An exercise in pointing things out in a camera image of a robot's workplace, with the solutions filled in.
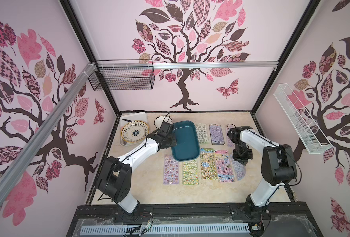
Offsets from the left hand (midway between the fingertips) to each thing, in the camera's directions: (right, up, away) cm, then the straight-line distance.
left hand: (173, 143), depth 89 cm
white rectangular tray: (-40, +18, +31) cm, 54 cm away
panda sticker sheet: (+22, -14, +3) cm, 26 cm away
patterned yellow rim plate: (-29, +7, +18) cm, 35 cm away
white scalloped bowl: (-12, +15, +25) cm, 31 cm away
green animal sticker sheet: (+11, -18, -1) cm, 21 cm away
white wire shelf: (+65, +6, -23) cm, 69 cm away
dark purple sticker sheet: (+32, +4, +18) cm, 37 cm away
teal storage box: (+10, +3, 0) cm, 10 cm away
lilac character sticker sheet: (-1, -17, +1) cm, 17 cm away
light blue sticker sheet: (+40, -15, -3) cm, 43 cm away
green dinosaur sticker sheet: (+21, +5, +18) cm, 29 cm away
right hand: (+42, -12, -5) cm, 44 cm away
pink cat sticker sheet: (+32, -15, +1) cm, 35 cm away
